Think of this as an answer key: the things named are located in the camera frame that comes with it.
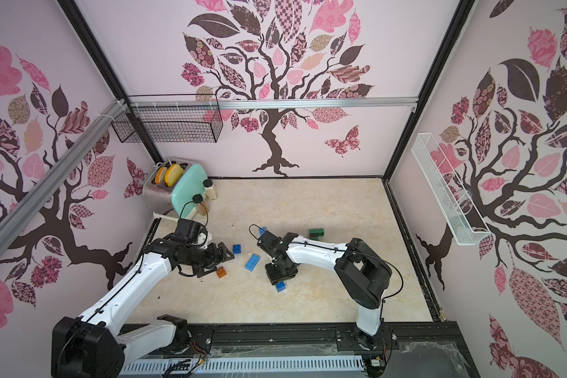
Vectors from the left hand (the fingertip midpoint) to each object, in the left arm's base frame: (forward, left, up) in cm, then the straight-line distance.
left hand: (224, 267), depth 79 cm
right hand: (-3, -18, -8) cm, 20 cm away
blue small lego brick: (-5, -19, -7) cm, 21 cm away
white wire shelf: (+4, -73, +22) cm, 76 cm away
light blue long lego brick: (+6, -8, -9) cm, 13 cm away
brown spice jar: (+30, +16, -3) cm, 34 cm away
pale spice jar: (+40, +15, -6) cm, 43 cm away
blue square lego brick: (+12, -1, -9) cm, 15 cm away
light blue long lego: (+23, -10, -14) cm, 29 cm away
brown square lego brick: (+2, +4, -9) cm, 10 cm away
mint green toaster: (+32, +24, +8) cm, 41 cm away
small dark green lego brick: (+19, -33, -9) cm, 39 cm away
